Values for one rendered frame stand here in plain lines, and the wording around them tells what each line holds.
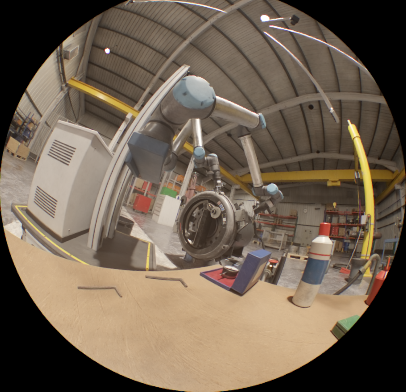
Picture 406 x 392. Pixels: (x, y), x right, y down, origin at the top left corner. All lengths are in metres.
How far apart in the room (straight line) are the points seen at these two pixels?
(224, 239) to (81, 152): 1.15
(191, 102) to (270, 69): 7.90
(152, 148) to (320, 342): 0.68
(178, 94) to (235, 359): 0.62
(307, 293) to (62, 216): 0.86
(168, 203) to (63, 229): 4.71
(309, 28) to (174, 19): 6.19
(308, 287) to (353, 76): 9.41
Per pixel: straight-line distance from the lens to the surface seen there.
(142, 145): 0.50
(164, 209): 5.09
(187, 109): 0.49
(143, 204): 6.52
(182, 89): 0.47
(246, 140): 1.04
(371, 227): 3.87
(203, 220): 1.28
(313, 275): 0.38
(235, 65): 8.07
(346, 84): 9.55
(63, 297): 0.24
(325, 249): 0.37
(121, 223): 1.41
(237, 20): 7.85
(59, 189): 0.68
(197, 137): 1.10
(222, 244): 1.16
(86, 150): 0.64
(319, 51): 8.51
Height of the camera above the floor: 0.64
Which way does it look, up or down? 13 degrees up
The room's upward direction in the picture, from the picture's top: 16 degrees clockwise
